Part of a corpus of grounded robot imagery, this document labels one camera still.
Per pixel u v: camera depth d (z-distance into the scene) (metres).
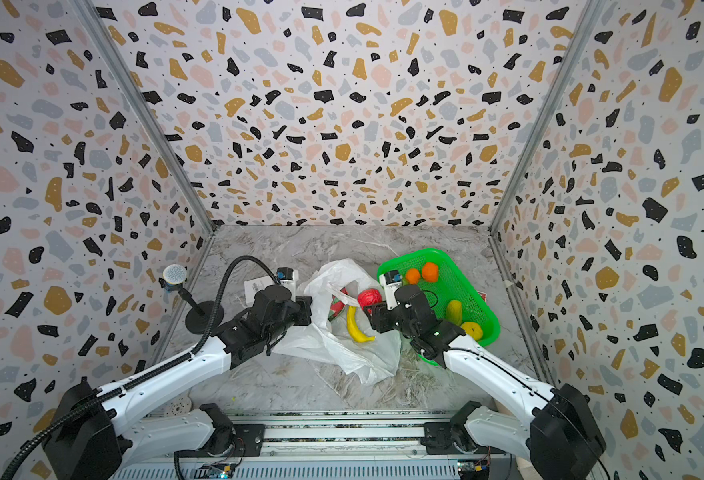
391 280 0.70
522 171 1.04
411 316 0.61
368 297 0.79
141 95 0.84
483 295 1.00
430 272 1.03
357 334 0.91
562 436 0.40
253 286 0.63
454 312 0.92
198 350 0.51
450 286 1.01
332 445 0.73
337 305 0.91
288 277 0.70
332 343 0.76
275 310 0.62
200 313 0.94
